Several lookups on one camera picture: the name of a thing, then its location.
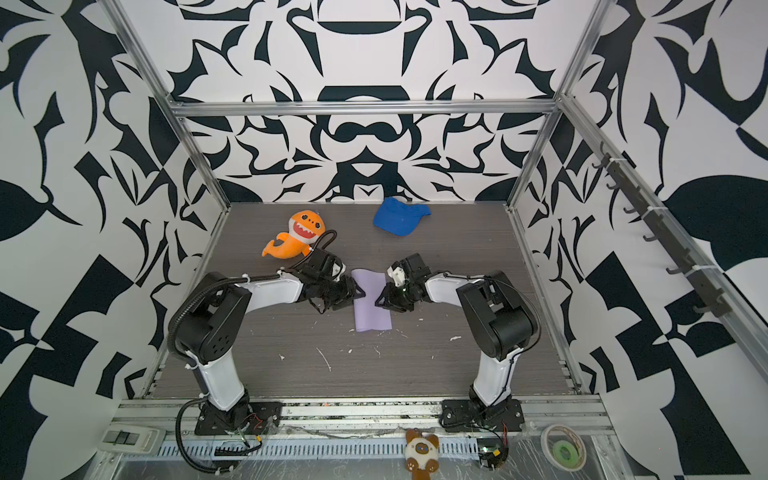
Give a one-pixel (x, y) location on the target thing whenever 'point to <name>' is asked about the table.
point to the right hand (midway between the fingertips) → (380, 302)
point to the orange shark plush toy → (305, 229)
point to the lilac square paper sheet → (368, 314)
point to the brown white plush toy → (421, 454)
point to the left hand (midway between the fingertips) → (364, 291)
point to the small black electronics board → (492, 452)
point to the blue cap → (398, 217)
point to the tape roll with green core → (563, 448)
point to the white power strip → (132, 438)
